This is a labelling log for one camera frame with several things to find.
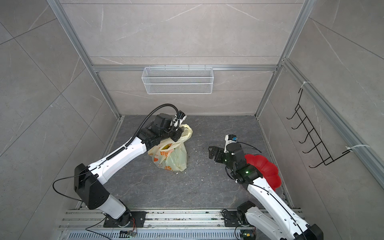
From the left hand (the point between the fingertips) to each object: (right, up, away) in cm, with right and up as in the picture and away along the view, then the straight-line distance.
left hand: (180, 123), depth 79 cm
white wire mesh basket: (-4, +30, +21) cm, 37 cm away
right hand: (+19, -13, -1) cm, 23 cm away
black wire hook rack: (+62, -11, -16) cm, 65 cm away
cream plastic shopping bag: (-5, -18, +5) cm, 19 cm away
